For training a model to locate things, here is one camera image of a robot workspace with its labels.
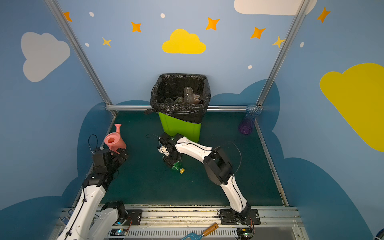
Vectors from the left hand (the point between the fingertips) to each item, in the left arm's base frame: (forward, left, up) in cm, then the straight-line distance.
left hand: (123, 154), depth 82 cm
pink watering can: (+10, +10, -3) cm, 15 cm away
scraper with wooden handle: (-36, -40, -14) cm, 56 cm away
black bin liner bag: (+39, -31, +11) cm, 51 cm away
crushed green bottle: (-2, -30, -9) cm, 31 cm away
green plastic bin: (+16, -37, +1) cm, 40 cm away
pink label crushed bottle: (+37, -41, +10) cm, 56 cm away
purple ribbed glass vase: (+27, -76, -6) cm, 81 cm away
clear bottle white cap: (+35, -35, +14) cm, 52 cm away
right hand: (+1, -26, -9) cm, 28 cm away
